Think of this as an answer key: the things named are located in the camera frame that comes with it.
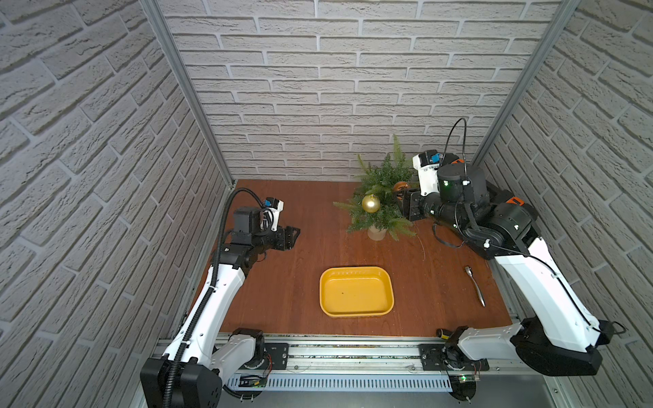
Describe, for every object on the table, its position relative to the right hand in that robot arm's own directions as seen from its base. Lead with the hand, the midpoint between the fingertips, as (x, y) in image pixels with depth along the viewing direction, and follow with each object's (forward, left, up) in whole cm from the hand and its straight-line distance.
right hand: (406, 192), depth 61 cm
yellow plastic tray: (-9, +11, -40) cm, 43 cm away
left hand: (+5, +31, -18) cm, 36 cm away
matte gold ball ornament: (+6, +7, -11) cm, 14 cm away
